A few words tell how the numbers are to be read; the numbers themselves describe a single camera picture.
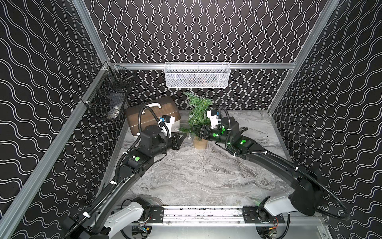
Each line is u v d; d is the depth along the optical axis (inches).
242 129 42.1
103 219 17.8
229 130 21.7
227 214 30.0
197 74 49.4
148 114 37.3
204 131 25.5
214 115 26.4
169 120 24.1
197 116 29.2
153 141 19.8
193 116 29.9
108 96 36.4
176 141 23.1
